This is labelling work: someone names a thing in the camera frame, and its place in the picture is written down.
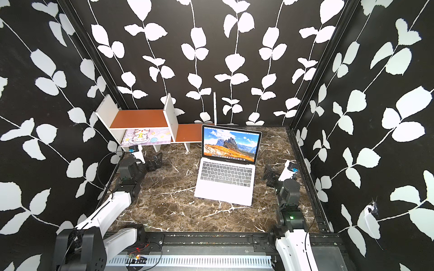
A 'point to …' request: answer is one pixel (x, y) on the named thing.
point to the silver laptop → (227, 168)
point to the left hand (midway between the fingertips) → (154, 152)
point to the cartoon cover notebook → (143, 136)
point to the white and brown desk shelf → (117, 119)
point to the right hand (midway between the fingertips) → (274, 167)
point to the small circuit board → (134, 258)
